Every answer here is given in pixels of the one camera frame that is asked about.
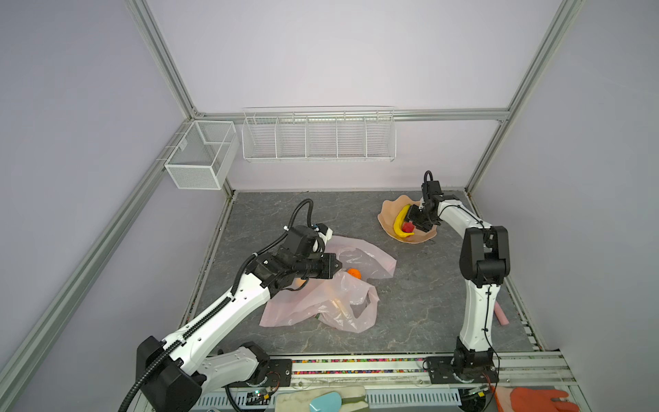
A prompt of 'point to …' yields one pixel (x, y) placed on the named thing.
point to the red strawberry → (408, 227)
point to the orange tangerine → (354, 272)
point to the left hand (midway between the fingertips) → (341, 268)
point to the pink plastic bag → (348, 304)
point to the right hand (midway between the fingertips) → (408, 219)
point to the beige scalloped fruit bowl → (388, 213)
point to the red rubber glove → (525, 399)
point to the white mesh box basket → (205, 155)
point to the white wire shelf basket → (350, 133)
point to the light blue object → (329, 402)
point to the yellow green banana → (398, 225)
